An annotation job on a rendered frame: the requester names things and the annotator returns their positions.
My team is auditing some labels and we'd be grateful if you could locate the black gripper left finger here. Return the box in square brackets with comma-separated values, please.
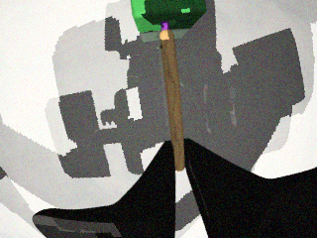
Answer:
[32, 142, 175, 238]

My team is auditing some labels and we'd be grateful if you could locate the thin wooden stick with purple string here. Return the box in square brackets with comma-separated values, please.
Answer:
[159, 21, 185, 172]

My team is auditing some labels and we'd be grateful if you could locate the green block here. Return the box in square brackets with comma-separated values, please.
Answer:
[131, 0, 206, 33]

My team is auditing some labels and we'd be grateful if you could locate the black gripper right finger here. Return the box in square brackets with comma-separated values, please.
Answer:
[183, 138, 317, 238]

